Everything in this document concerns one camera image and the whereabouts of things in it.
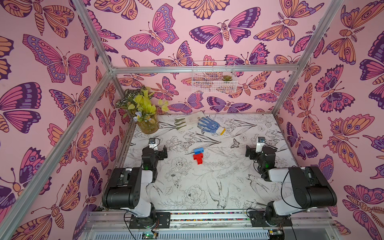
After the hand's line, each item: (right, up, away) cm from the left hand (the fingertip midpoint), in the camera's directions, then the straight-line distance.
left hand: (158, 144), depth 94 cm
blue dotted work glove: (+33, +13, +19) cm, 41 cm away
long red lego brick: (+26, -8, -1) cm, 27 cm away
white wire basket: (+35, +43, +1) cm, 56 cm away
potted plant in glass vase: (-12, +28, 0) cm, 30 cm away
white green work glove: (+16, +15, +20) cm, 29 cm away
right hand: (+62, 0, -1) cm, 62 cm away
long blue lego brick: (+25, -4, +3) cm, 26 cm away
